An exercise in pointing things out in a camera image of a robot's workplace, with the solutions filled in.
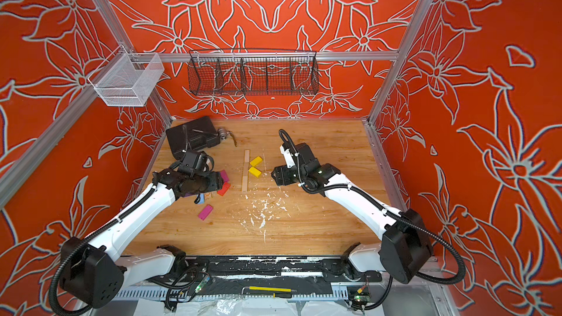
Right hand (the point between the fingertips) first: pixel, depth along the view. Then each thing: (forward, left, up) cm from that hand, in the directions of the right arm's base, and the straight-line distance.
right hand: (278, 169), depth 80 cm
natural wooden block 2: (+12, +16, -16) cm, 26 cm away
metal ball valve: (+30, +30, -13) cm, 44 cm away
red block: (+2, +24, -18) cm, 30 cm away
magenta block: (+5, +24, -12) cm, 28 cm away
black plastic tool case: (+22, +40, -6) cm, 46 cm away
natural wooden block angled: (+2, +15, -16) cm, 23 cm away
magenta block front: (-11, +30, -17) cm, 36 cm away
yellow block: (+15, +12, -16) cm, 25 cm away
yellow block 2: (+8, +11, -16) cm, 21 cm away
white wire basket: (+34, +66, +16) cm, 76 cm away
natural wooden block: (+17, +16, -16) cm, 28 cm away
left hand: (-3, +24, -5) cm, 24 cm away
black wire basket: (+43, +12, +14) cm, 47 cm away
